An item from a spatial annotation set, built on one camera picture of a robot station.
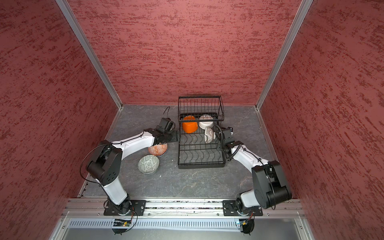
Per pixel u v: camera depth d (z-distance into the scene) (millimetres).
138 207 744
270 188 427
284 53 890
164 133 733
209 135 906
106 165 471
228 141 710
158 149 924
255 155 526
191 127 984
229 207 741
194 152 945
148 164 855
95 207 761
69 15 729
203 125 1025
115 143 515
